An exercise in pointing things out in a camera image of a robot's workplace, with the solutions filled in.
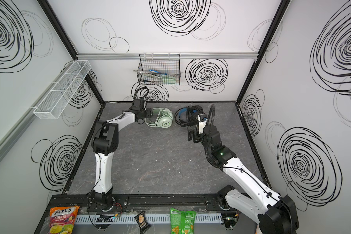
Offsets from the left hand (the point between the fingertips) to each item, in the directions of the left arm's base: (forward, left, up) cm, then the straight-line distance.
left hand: (149, 111), depth 107 cm
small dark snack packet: (-65, -6, -2) cm, 66 cm away
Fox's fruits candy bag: (-67, +30, -1) cm, 73 cm away
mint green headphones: (-10, -11, +5) cm, 16 cm away
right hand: (-25, -31, +18) cm, 44 cm away
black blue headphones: (+1, -29, -5) cm, 30 cm away
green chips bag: (-66, -26, 0) cm, 70 cm away
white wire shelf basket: (-24, +41, +29) cm, 56 cm away
